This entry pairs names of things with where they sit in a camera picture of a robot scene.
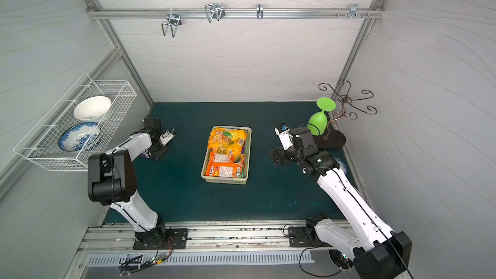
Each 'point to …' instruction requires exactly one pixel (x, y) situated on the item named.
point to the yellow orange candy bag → (229, 141)
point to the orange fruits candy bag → (221, 165)
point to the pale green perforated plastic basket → (247, 146)
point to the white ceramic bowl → (92, 108)
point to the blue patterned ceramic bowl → (79, 135)
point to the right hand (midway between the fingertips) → (282, 145)
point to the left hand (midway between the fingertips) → (154, 148)
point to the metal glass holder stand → (332, 137)
